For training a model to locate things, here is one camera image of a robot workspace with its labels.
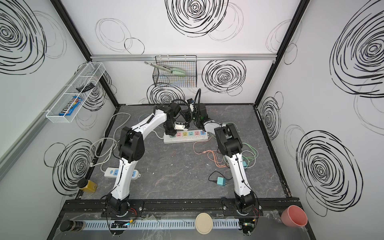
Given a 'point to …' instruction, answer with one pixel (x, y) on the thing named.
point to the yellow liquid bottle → (87, 185)
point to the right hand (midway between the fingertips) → (183, 110)
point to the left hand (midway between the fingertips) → (172, 131)
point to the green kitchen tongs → (174, 71)
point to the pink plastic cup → (294, 217)
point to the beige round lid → (204, 223)
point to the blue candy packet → (74, 105)
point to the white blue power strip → (111, 172)
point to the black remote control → (88, 86)
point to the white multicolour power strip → (186, 136)
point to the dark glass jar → (68, 225)
